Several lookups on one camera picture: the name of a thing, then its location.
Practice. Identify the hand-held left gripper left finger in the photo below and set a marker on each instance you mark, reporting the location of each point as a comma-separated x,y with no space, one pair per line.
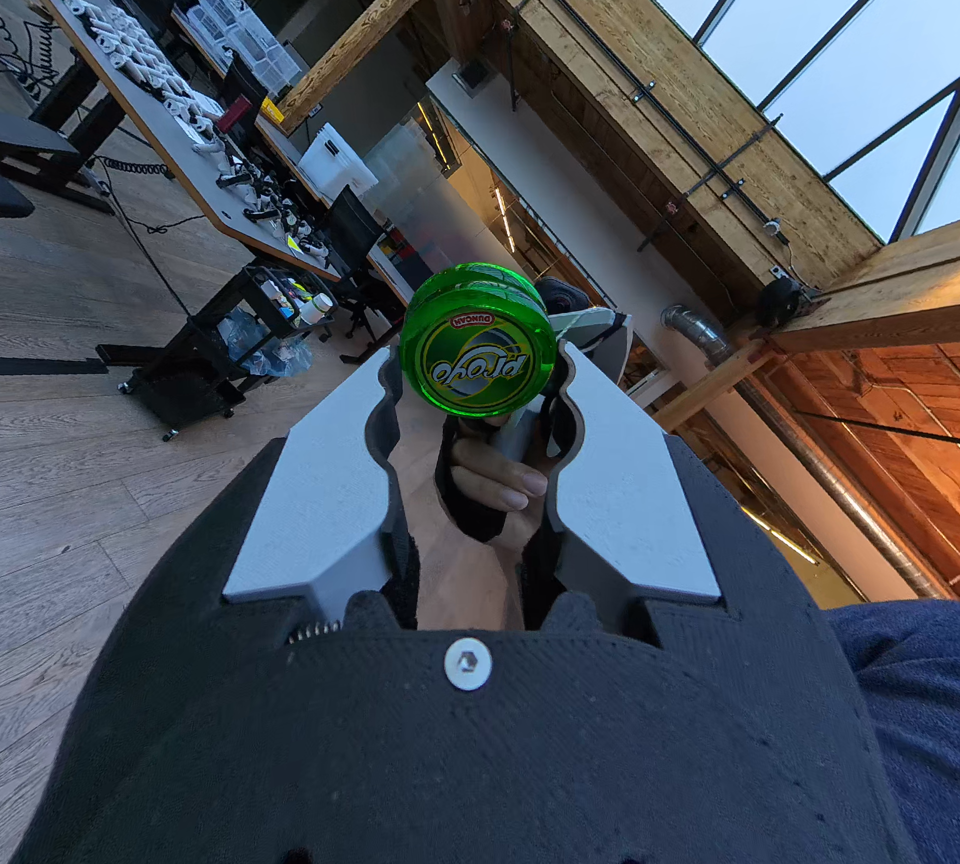
319,504

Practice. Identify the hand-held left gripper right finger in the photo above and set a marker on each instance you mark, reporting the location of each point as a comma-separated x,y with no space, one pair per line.
634,511

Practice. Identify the green transparent yoyo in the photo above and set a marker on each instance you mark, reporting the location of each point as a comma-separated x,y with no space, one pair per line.
480,354

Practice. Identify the person's right forearm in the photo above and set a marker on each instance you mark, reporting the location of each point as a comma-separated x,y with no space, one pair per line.
469,601

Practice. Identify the person's right hand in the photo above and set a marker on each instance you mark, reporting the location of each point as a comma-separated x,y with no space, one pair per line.
495,481

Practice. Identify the clear plastic bag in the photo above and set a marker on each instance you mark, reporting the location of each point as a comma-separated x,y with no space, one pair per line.
262,346

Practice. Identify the black rolling cart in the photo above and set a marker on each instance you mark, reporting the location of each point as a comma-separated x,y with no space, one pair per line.
202,361

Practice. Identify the white bottle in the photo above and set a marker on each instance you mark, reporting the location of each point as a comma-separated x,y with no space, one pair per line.
316,307

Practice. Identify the black round speaker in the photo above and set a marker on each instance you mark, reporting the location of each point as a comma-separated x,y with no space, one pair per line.
780,301

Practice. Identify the black office chair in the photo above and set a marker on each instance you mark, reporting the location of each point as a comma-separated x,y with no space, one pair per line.
352,234

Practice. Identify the white plastic container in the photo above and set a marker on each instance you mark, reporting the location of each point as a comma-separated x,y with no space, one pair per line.
337,159

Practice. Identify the person in blue shirt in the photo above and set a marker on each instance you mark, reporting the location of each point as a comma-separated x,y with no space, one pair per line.
907,714

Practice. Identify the black ceiling pipe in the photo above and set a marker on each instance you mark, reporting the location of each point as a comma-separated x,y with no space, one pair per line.
645,91

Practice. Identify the long grey desk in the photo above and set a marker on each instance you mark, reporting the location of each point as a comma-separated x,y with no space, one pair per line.
172,129

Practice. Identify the black low bench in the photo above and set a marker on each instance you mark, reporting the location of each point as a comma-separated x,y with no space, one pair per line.
37,151

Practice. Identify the row of white gripper parts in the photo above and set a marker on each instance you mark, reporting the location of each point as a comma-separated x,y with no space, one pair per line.
161,80

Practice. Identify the stack of clear plastic bins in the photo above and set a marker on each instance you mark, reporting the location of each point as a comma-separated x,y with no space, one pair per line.
247,35

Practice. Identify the skylight window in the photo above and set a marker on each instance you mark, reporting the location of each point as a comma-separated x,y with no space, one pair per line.
817,1

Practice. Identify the silver air duct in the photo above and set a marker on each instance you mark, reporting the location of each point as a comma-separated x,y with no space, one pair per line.
787,429

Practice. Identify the wall air vent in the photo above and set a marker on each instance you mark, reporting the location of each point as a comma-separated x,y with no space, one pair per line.
472,78

